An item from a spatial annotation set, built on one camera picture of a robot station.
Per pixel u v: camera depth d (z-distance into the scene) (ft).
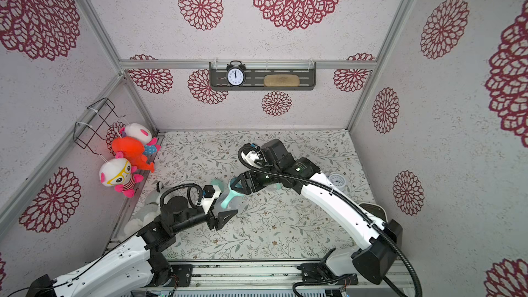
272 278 2.45
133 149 2.91
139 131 3.09
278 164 1.73
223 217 2.13
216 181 3.25
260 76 3.10
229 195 2.11
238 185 2.12
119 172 2.63
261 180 1.95
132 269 1.96
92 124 2.49
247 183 1.94
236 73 2.94
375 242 1.28
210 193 2.02
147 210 2.55
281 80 2.95
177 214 1.84
